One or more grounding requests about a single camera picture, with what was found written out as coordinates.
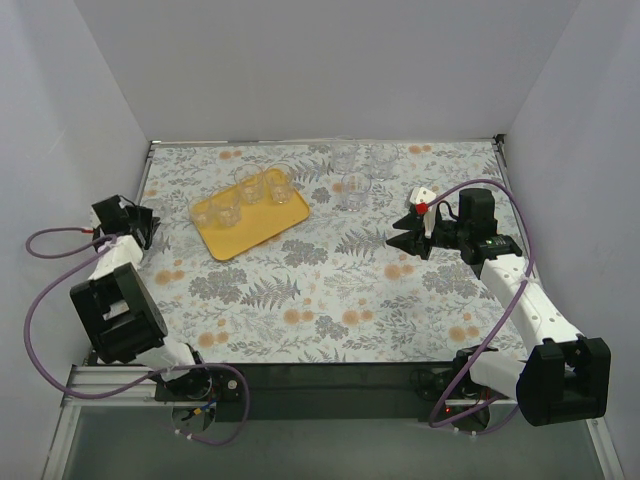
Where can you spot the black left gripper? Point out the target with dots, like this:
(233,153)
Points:
(145,226)

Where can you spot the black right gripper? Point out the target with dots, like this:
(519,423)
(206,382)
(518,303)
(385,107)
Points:
(425,236)

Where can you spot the clear drinking glass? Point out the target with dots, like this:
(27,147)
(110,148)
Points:
(227,207)

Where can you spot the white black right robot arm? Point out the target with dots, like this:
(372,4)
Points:
(533,355)

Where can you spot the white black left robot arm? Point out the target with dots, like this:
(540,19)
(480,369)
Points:
(121,319)

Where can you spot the yellow plastic tray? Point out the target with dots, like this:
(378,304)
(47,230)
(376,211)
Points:
(259,222)

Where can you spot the floral patterned table mat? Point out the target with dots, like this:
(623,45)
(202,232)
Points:
(328,289)

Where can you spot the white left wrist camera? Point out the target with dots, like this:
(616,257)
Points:
(94,221)

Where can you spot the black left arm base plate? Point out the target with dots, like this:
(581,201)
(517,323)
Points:
(222,390)

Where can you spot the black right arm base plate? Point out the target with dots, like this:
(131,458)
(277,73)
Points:
(466,408)

